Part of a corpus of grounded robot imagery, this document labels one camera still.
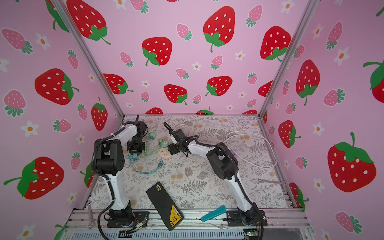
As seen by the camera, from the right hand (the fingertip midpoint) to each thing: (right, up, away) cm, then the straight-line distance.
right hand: (173, 148), depth 100 cm
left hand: (-23, -3, -6) cm, 24 cm away
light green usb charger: (-5, +3, -5) cm, 8 cm away
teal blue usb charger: (-22, -4, -10) cm, 25 cm away
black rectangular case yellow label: (+3, -30, -27) cm, 40 cm away
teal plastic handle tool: (+25, -31, -25) cm, 47 cm away
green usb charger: (-17, +8, +6) cm, 19 cm away
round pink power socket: (-5, -3, -5) cm, 8 cm away
